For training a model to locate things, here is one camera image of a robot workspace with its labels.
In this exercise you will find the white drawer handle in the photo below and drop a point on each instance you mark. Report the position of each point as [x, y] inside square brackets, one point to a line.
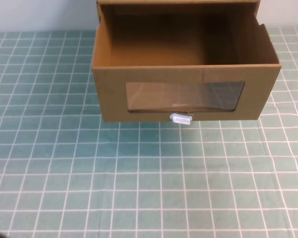
[180, 119]

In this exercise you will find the cyan checkered tablecloth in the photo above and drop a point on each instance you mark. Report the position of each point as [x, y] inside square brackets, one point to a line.
[65, 173]

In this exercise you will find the brown cardboard shoebox drawer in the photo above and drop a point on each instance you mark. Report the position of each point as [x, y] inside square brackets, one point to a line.
[207, 61]

